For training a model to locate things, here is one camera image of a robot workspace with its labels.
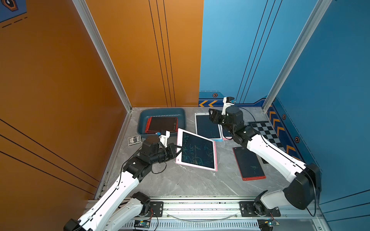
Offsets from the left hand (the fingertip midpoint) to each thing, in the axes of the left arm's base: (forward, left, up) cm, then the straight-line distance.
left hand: (184, 146), depth 71 cm
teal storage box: (+39, +33, -18) cm, 54 cm away
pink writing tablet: (+1, -7, -7) cm, 10 cm away
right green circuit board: (-29, -41, -24) cm, 56 cm away
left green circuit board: (-30, +21, -25) cm, 44 cm away
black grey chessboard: (+26, -57, -20) cm, 66 cm away
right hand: (+19, -16, +7) cm, 26 cm away
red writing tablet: (+31, +24, -22) cm, 45 cm away
